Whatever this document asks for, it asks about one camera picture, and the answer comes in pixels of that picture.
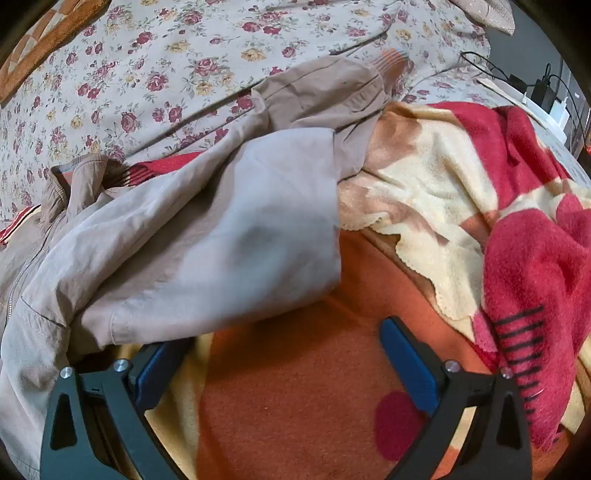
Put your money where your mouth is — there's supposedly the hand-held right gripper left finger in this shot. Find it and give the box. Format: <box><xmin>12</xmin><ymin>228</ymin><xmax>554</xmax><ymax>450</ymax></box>
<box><xmin>41</xmin><ymin>339</ymin><xmax>195</xmax><ymax>480</ymax></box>

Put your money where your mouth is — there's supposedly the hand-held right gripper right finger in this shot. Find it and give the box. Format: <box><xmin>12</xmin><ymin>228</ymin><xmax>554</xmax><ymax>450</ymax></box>
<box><xmin>379</xmin><ymin>316</ymin><xmax>534</xmax><ymax>480</ymax></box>

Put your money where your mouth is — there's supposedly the beige jacket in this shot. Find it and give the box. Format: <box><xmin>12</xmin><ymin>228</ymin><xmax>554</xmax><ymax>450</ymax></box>
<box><xmin>0</xmin><ymin>46</ymin><xmax>419</xmax><ymax>477</ymax></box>

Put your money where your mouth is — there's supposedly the orange red patterned blanket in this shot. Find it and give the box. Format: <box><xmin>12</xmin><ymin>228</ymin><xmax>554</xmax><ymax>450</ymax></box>
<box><xmin>0</xmin><ymin>102</ymin><xmax>591</xmax><ymax>480</ymax></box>

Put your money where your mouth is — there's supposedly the white power strip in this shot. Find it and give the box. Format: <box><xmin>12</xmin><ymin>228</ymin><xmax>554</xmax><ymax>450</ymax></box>
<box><xmin>478</xmin><ymin>76</ymin><xmax>572</xmax><ymax>134</ymax></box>

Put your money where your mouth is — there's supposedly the black power adapter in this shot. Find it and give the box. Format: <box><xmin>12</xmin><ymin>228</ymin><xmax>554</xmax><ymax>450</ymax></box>
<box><xmin>531</xmin><ymin>76</ymin><xmax>563</xmax><ymax>112</ymax></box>

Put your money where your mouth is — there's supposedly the floral bed sheet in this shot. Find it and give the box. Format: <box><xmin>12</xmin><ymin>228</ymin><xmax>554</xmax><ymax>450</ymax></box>
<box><xmin>0</xmin><ymin>0</ymin><xmax>591</xmax><ymax>222</ymax></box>

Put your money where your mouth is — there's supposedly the orange checkered cushion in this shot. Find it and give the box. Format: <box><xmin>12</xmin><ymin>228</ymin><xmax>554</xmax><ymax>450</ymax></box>
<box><xmin>0</xmin><ymin>0</ymin><xmax>110</xmax><ymax>108</ymax></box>

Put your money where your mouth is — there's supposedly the beige dotted pillow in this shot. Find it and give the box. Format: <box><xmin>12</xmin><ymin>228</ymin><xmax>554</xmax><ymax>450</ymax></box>
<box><xmin>450</xmin><ymin>0</ymin><xmax>516</xmax><ymax>36</ymax></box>

